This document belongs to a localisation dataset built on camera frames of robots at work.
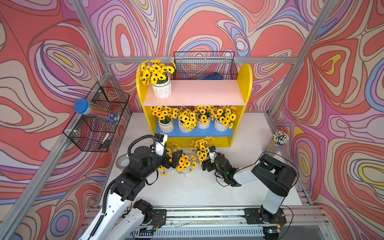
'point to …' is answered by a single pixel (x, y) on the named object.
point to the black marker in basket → (104, 140)
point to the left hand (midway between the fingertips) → (175, 148)
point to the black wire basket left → (88, 132)
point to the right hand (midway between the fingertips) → (206, 160)
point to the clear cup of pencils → (276, 142)
